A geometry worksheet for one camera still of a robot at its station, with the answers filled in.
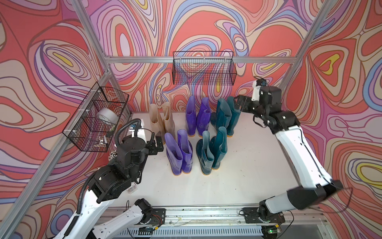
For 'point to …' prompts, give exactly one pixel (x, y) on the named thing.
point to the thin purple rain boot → (191, 116)
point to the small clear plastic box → (132, 188)
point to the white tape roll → (108, 115)
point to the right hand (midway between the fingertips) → (241, 103)
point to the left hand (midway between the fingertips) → (152, 133)
